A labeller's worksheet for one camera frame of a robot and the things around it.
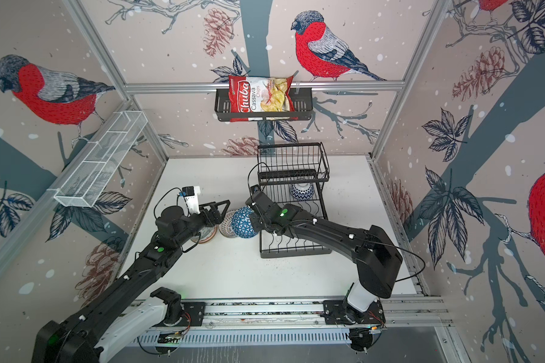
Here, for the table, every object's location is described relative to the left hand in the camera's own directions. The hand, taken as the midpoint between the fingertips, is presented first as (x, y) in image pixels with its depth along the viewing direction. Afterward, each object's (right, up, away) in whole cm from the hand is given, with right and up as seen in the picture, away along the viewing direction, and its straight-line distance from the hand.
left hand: (226, 199), depth 76 cm
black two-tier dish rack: (+19, +12, +15) cm, 27 cm away
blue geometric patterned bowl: (+4, -10, +7) cm, 12 cm away
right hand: (+10, -6, +6) cm, 13 cm away
